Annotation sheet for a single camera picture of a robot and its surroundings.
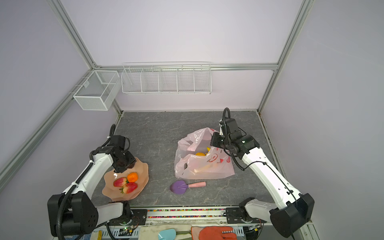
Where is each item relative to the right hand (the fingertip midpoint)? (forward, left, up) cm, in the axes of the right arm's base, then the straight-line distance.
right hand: (212, 139), depth 76 cm
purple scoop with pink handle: (-17, +18, -22) cm, 33 cm away
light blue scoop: (-38, +22, -22) cm, 49 cm away
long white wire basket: (+44, +28, +8) cm, 53 cm away
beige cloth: (-37, +29, -22) cm, 52 cm away
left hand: (-7, +44, -14) cm, 47 cm away
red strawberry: (-15, +51, -19) cm, 57 cm away
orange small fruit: (-13, +44, -18) cm, 50 cm away
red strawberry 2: (-18, +45, -18) cm, 52 cm away
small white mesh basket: (+35, +72, +5) cm, 80 cm away
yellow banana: (+7, +1, -21) cm, 23 cm away
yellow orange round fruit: (+3, +7, -20) cm, 22 cm away
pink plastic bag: (-10, +8, -2) cm, 13 cm away
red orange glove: (-37, +1, -22) cm, 43 cm away
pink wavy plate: (-21, +52, -20) cm, 60 cm away
